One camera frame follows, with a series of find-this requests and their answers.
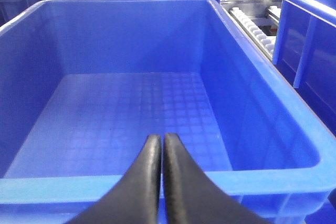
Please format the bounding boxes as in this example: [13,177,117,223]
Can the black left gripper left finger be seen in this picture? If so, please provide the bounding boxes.
[65,133,162,224]

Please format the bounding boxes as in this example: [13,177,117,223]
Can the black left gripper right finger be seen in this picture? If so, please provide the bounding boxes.
[163,132,271,224]

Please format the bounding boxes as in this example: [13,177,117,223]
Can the large blue plastic bin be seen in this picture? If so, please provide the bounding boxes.
[0,0,336,224]

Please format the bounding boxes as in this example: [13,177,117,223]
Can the steel rack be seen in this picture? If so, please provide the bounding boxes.
[219,0,284,63]

